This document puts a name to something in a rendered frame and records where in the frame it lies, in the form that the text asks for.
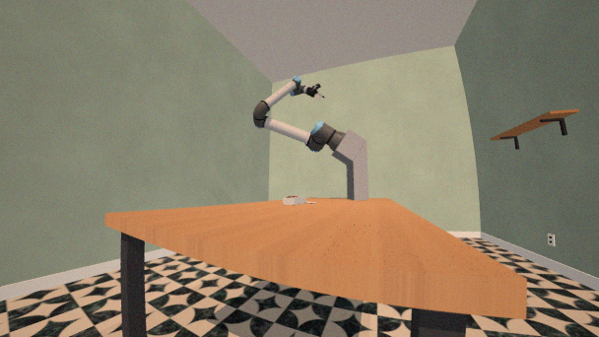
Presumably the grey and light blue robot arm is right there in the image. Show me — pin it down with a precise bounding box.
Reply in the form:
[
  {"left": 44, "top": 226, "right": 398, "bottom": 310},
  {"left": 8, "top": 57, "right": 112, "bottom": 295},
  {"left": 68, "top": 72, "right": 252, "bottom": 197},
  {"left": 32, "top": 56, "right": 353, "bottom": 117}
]
[{"left": 253, "top": 76, "right": 346, "bottom": 153}]

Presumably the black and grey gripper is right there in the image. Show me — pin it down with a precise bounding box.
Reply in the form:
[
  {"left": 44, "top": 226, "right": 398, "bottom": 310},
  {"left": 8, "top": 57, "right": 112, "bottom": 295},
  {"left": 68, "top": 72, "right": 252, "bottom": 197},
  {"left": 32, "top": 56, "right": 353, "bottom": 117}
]
[{"left": 305, "top": 86, "right": 324, "bottom": 99}]

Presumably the white power strip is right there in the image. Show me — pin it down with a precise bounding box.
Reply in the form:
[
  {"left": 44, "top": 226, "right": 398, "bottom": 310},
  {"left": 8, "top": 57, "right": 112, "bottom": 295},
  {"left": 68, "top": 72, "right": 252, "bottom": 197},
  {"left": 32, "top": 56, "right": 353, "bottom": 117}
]
[{"left": 283, "top": 196, "right": 307, "bottom": 205}]

